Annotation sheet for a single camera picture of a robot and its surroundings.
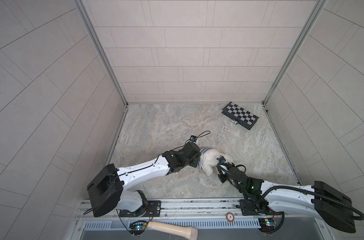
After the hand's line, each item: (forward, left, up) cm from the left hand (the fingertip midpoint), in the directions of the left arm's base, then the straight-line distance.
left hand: (200, 156), depth 80 cm
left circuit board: (-31, +29, -6) cm, 43 cm away
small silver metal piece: (+29, -26, -7) cm, 39 cm away
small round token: (+24, -18, -9) cm, 32 cm away
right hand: (-4, -8, -5) cm, 10 cm away
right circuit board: (-29, -30, -8) cm, 43 cm away
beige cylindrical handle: (-33, +6, -3) cm, 33 cm away
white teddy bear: (-3, -4, +2) cm, 6 cm away
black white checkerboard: (+33, -30, -6) cm, 45 cm away
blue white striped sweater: (-4, +1, +1) cm, 4 cm away
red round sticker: (-27, -13, -8) cm, 31 cm away
